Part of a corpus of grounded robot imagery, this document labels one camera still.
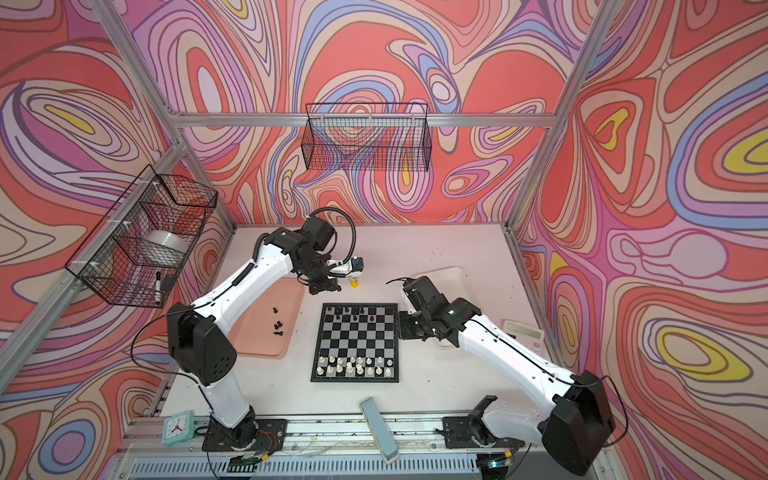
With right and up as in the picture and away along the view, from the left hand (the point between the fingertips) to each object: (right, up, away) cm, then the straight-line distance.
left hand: (337, 279), depth 84 cm
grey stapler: (+13, -39, -7) cm, 41 cm away
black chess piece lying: (-19, -17, +7) cm, 27 cm away
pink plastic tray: (-23, -15, +6) cm, 28 cm away
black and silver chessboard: (+6, -19, +3) cm, 20 cm away
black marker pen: (-42, -2, -12) cm, 44 cm away
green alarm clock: (-38, -36, -11) cm, 53 cm away
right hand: (+18, -14, -6) cm, 24 cm away
